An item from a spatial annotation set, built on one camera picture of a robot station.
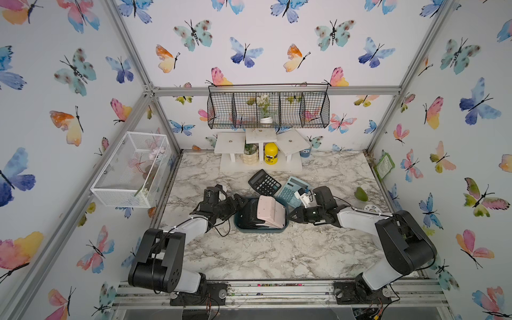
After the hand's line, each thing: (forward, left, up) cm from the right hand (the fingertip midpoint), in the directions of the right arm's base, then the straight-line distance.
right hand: (289, 215), depth 87 cm
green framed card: (+35, -53, -5) cm, 64 cm away
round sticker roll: (+5, -36, 0) cm, 37 cm away
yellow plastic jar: (+33, +9, +3) cm, 35 cm away
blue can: (+42, -11, -5) cm, 44 cm away
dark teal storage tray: (-6, +11, -5) cm, 13 cm away
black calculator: (+20, +12, -5) cm, 24 cm away
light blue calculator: (+15, 0, -6) cm, 17 cm away
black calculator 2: (-4, +17, +3) cm, 18 cm away
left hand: (+5, +20, +1) cm, 20 cm away
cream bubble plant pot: (+36, +20, 0) cm, 41 cm away
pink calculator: (0, +8, +3) cm, 8 cm away
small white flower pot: (+44, +13, +26) cm, 53 cm away
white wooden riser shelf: (+33, +29, +7) cm, 45 cm away
